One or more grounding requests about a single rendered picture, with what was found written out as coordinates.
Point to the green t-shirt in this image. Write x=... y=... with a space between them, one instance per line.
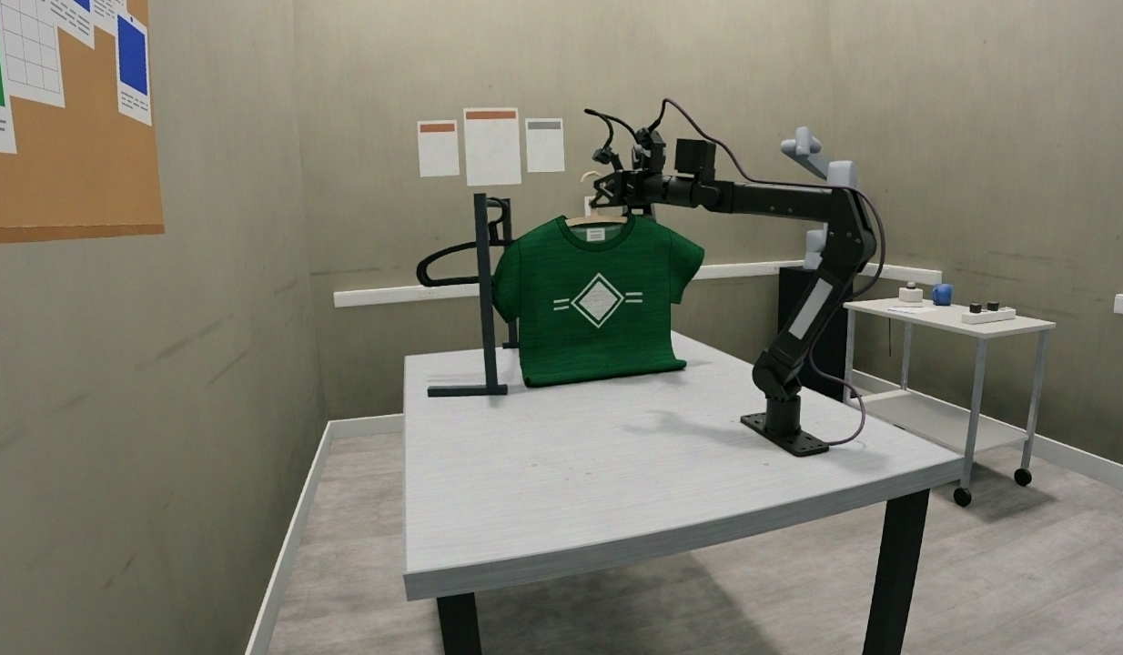
x=594 y=299

